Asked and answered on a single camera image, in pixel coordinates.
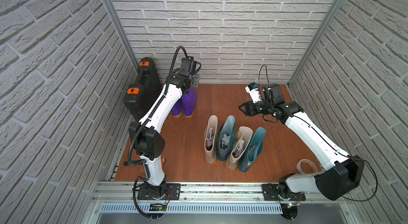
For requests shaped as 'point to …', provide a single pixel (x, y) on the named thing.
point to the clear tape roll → (298, 166)
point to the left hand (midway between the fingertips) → (195, 75)
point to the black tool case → (138, 96)
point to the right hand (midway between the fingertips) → (246, 105)
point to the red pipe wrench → (163, 160)
